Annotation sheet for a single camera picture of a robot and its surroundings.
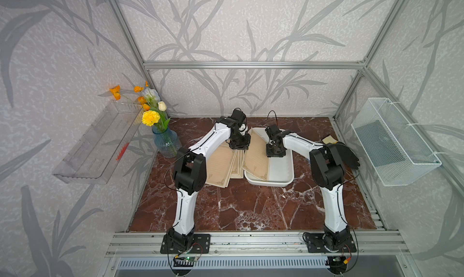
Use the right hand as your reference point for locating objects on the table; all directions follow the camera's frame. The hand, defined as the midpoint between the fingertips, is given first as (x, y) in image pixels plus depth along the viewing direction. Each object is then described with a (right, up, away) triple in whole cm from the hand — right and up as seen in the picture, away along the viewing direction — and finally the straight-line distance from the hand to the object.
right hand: (271, 153), depth 103 cm
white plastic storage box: (+4, -8, -7) cm, 12 cm away
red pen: (-61, +5, -37) cm, 71 cm away
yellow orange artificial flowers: (-58, +23, -20) cm, 65 cm away
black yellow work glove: (+42, -2, -4) cm, 42 cm away
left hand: (-13, +5, -12) cm, 18 cm away
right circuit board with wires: (+22, -41, -31) cm, 56 cm away
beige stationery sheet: (-9, -3, -9) cm, 13 cm away
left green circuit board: (-37, -38, -32) cm, 62 cm away
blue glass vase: (-56, +7, -10) cm, 58 cm away
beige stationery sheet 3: (-19, -9, -8) cm, 22 cm away
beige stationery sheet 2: (-29, -6, -4) cm, 30 cm away
